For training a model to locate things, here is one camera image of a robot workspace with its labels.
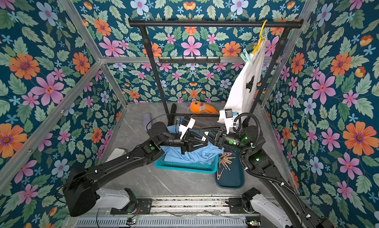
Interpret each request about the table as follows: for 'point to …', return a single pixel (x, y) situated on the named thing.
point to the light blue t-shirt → (207, 154)
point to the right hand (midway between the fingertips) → (205, 128)
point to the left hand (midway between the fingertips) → (205, 145)
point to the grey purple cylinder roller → (146, 118)
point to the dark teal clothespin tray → (230, 174)
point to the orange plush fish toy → (197, 107)
